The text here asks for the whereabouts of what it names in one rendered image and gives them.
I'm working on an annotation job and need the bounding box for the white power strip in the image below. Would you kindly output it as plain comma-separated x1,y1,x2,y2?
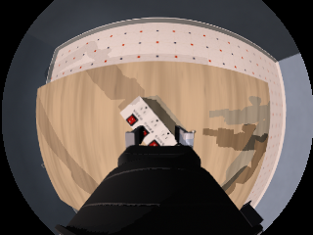
120,96,180,146

